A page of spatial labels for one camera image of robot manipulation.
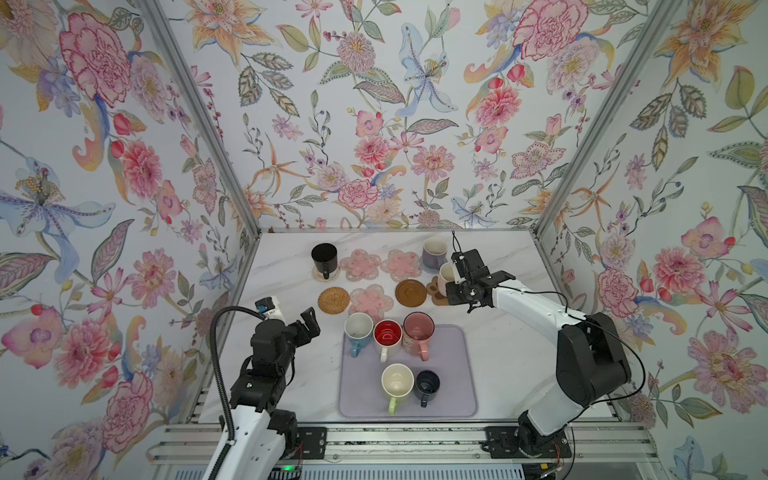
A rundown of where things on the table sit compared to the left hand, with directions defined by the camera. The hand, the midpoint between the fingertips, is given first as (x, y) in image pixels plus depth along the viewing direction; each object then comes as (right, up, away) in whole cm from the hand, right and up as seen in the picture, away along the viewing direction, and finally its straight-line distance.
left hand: (305, 315), depth 79 cm
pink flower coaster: (+12, +13, +31) cm, 36 cm away
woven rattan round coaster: (+4, +1, +22) cm, 22 cm away
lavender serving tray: (+41, -13, +7) cm, 43 cm away
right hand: (+42, +5, +14) cm, 45 cm away
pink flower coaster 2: (+27, +13, +32) cm, 43 cm away
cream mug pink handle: (+40, +10, +11) cm, 42 cm away
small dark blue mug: (+32, -20, +3) cm, 38 cm away
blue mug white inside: (+13, -7, +11) cm, 18 cm away
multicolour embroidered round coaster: (-1, +9, +25) cm, 27 cm away
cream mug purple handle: (+38, +17, +25) cm, 49 cm away
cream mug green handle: (+24, -18, +3) cm, 31 cm away
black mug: (+1, +16, +24) cm, 29 cm away
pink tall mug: (+30, -6, +9) cm, 32 cm away
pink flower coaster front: (+16, +1, +22) cm, 27 cm away
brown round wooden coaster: (+30, +3, +24) cm, 39 cm away
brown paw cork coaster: (+37, +4, +25) cm, 45 cm away
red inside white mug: (+22, -8, +11) cm, 26 cm away
